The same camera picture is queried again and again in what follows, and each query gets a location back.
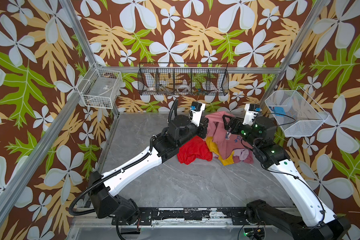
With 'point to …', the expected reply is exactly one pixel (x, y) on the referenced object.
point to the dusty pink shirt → (225, 141)
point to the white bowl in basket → (183, 88)
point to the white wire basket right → (297, 114)
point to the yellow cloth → (213, 148)
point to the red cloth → (195, 147)
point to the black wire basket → (183, 79)
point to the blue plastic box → (279, 110)
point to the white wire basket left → (100, 87)
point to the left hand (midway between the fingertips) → (209, 115)
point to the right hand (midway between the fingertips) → (229, 116)
